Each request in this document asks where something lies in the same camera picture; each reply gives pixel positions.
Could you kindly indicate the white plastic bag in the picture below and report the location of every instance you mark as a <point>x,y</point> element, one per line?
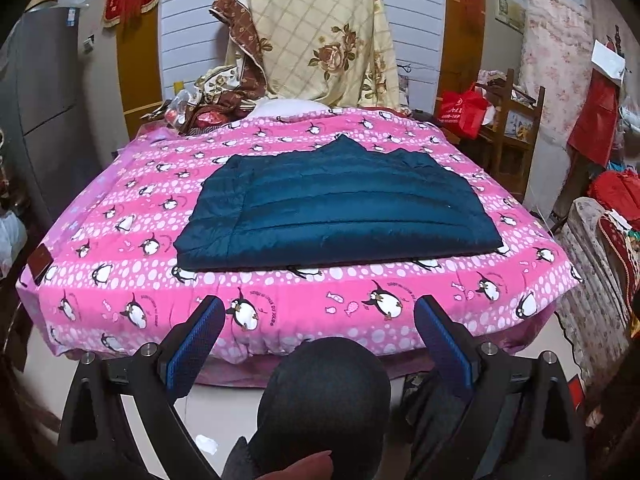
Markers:
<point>13,237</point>

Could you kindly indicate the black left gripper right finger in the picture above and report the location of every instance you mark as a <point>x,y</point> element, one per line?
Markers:
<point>503,417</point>

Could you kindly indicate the grey refrigerator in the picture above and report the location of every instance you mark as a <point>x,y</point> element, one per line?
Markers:
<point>47,143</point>

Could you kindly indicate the pink penguin print quilt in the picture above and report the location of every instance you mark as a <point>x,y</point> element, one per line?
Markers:
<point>106,277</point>

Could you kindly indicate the brown floral bedding pile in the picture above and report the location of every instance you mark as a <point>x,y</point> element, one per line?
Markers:
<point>221,95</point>

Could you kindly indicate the beige patterned cloth pile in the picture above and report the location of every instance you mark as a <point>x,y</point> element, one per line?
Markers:
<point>593,315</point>

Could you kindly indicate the white pillow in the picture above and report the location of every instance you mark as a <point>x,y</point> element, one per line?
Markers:
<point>272,108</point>

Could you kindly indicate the black round headed object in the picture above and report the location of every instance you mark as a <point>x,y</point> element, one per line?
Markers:
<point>331,395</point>

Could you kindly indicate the wooden chair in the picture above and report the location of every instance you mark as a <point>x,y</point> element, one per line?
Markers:
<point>507,144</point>

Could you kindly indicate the person's fingertip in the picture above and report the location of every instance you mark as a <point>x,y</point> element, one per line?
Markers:
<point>318,466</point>

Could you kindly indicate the dark blue puffer jacket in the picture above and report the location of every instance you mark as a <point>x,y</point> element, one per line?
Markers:
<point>340,204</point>

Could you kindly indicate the red hanging garment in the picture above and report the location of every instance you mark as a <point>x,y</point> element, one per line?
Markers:
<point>594,129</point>

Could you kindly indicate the red plastic bag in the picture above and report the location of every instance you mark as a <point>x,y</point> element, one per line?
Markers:
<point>462,113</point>

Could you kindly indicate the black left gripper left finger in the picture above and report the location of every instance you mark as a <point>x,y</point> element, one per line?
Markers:
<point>95,439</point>

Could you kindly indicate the pink floral hanging blanket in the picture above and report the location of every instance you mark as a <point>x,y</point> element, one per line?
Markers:
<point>556,57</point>

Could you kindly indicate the cream floral rose quilt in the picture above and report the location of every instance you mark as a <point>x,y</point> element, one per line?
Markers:
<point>335,52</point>

